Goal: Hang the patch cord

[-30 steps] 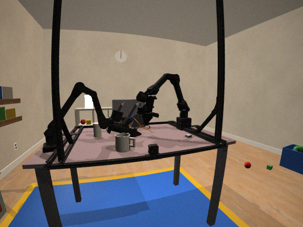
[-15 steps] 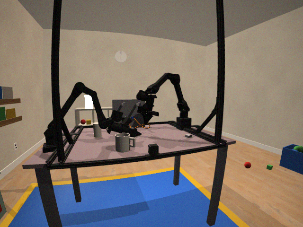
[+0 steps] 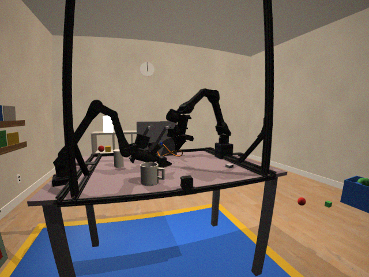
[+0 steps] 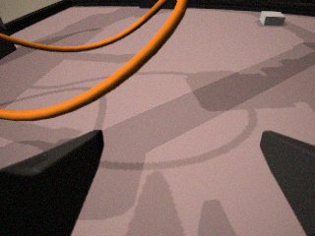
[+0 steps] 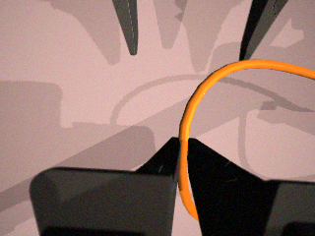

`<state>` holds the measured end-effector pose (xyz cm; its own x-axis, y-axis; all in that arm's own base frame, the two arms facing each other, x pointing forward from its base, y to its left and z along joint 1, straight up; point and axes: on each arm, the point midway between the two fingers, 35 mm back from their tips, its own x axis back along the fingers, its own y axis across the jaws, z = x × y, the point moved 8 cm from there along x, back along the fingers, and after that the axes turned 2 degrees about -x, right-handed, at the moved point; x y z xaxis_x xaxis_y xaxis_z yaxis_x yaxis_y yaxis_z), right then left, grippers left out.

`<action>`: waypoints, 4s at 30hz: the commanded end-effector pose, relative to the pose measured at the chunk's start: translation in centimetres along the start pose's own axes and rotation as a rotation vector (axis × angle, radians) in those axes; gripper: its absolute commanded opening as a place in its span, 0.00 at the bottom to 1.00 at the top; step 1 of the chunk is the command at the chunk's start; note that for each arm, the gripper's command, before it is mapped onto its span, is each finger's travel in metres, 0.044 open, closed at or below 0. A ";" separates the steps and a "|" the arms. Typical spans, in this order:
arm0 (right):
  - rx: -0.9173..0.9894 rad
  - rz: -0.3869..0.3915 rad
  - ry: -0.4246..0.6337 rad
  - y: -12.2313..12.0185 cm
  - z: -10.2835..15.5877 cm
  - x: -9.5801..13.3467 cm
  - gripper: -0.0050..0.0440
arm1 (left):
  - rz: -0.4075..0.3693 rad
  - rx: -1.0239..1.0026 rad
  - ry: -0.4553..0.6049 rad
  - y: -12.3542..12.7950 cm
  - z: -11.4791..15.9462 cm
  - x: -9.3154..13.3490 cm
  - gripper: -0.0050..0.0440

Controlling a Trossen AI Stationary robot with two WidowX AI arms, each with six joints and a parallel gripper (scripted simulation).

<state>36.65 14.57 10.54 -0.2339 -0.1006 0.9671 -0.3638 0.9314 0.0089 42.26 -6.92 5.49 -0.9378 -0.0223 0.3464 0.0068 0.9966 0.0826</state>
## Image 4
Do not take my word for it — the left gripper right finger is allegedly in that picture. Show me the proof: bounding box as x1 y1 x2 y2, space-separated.
260 131 315 236

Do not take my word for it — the small white block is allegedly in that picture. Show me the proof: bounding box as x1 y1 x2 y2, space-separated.
260 11 285 27

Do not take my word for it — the orange patch cord with blue plug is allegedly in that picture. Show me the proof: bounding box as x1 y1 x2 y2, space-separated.
0 0 189 121

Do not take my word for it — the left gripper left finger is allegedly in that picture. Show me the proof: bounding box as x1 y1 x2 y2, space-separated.
0 130 104 236

